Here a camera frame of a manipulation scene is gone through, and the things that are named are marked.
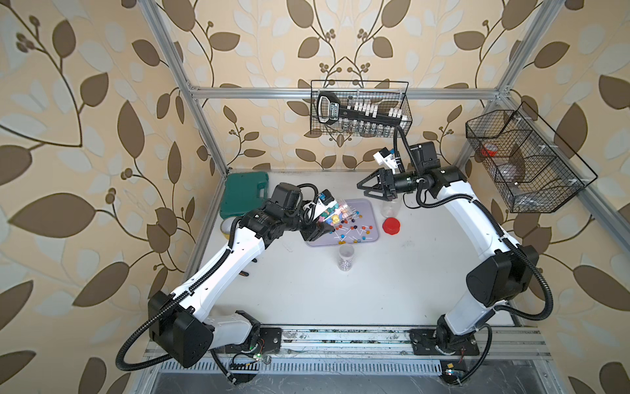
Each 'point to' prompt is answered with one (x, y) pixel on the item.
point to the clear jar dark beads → (345, 257)
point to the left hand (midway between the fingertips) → (322, 214)
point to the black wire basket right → (533, 170)
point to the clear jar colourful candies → (340, 213)
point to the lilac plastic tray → (369, 208)
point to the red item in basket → (489, 150)
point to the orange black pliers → (246, 273)
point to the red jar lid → (390, 225)
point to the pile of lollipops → (344, 230)
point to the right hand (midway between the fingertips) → (361, 191)
